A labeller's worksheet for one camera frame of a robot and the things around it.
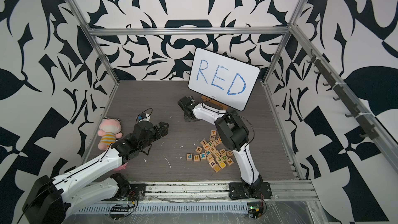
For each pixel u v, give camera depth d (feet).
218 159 2.68
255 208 2.33
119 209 2.39
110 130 2.87
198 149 2.79
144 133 2.02
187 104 2.59
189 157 2.72
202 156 2.72
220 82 3.19
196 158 2.71
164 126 2.50
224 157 2.71
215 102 3.34
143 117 2.44
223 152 2.77
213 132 3.00
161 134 2.39
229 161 2.66
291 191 2.49
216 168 2.60
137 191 2.41
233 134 1.79
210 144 2.85
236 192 2.44
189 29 3.08
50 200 1.27
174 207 2.34
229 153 2.73
